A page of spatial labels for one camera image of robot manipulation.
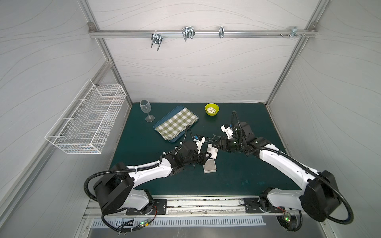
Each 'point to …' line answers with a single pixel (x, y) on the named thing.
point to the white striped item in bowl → (211, 110)
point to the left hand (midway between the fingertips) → (210, 155)
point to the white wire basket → (84, 126)
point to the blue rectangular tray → (166, 116)
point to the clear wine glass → (146, 108)
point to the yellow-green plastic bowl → (215, 105)
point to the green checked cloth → (176, 125)
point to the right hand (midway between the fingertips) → (214, 144)
